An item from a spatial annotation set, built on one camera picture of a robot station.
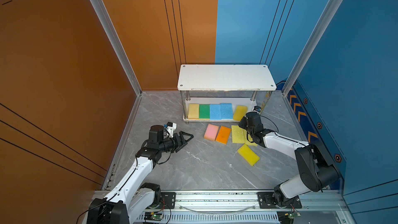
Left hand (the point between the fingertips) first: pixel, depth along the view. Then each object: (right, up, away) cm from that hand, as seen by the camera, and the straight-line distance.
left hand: (190, 138), depth 79 cm
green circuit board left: (-17, -34, -8) cm, 39 cm away
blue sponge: (+14, +13, +20) cm, 28 cm away
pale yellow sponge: (0, +14, +21) cm, 25 cm away
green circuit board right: (+45, -34, -8) cm, 57 cm away
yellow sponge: (+31, +13, +21) cm, 39 cm away
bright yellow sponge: (+33, -12, +8) cm, 36 cm away
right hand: (+30, +9, +15) cm, 34 cm away
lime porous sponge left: (+29, -1, +17) cm, 34 cm away
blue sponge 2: (+21, +13, +21) cm, 33 cm away
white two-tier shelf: (+21, +27, +41) cm, 53 cm away
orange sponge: (+19, -1, +17) cm, 26 cm away
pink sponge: (+11, 0, +17) cm, 20 cm away
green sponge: (+7, +13, +20) cm, 25 cm away
